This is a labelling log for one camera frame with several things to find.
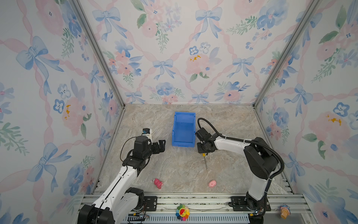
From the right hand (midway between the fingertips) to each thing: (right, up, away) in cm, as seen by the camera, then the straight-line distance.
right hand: (200, 148), depth 95 cm
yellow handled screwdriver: (+1, -3, -5) cm, 6 cm away
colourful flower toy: (-12, -27, -25) cm, 39 cm away
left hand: (-27, +7, -12) cm, 30 cm away
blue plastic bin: (-11, +12, +12) cm, 20 cm away
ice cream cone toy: (+39, -26, -25) cm, 53 cm away
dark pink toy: (-26, -16, -17) cm, 35 cm away
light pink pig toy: (+4, -16, -17) cm, 24 cm away
